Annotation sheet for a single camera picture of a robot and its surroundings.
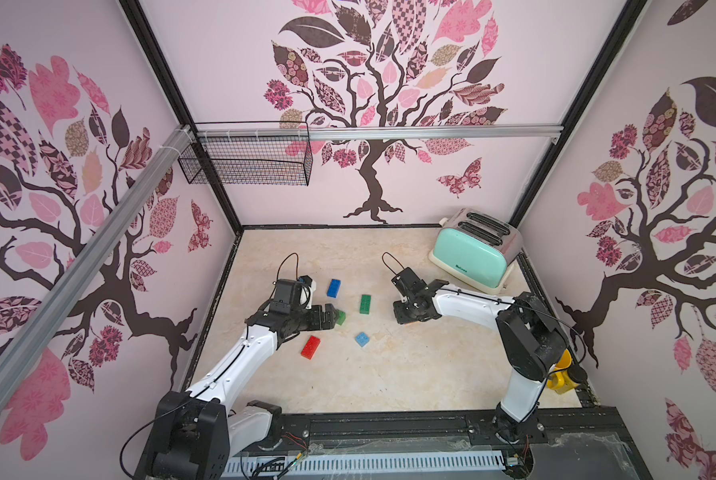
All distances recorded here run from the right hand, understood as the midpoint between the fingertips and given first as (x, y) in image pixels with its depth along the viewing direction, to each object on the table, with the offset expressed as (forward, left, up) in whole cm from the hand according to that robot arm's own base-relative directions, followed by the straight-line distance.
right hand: (404, 314), depth 94 cm
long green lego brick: (+4, +13, -1) cm, 13 cm away
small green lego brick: (0, +21, -1) cm, 21 cm away
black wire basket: (+41, +49, +34) cm, 72 cm away
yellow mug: (-23, -38, +6) cm, 44 cm away
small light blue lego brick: (-8, +14, 0) cm, 16 cm away
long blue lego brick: (+10, +24, 0) cm, 26 cm away
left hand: (-6, +24, +8) cm, 26 cm away
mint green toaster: (+14, -23, +16) cm, 31 cm away
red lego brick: (-10, +29, 0) cm, 31 cm away
